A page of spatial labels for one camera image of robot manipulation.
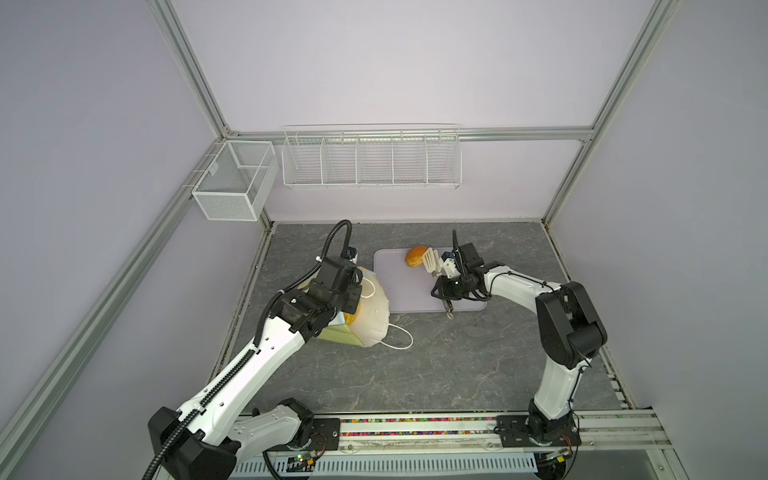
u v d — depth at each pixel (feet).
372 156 3.49
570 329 1.65
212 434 1.24
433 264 3.15
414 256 3.36
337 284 1.81
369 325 2.93
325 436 2.41
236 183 3.24
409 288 3.36
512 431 2.41
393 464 2.32
